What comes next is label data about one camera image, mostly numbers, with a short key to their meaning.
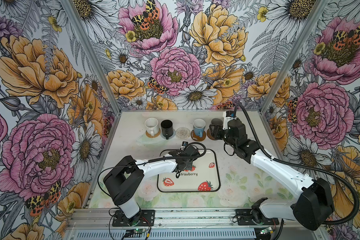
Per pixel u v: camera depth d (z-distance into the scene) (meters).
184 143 0.81
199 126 1.00
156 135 1.05
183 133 1.08
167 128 1.01
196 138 1.04
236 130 0.59
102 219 0.76
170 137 1.05
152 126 1.05
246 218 0.73
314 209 0.40
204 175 0.88
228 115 0.70
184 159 0.69
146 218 0.73
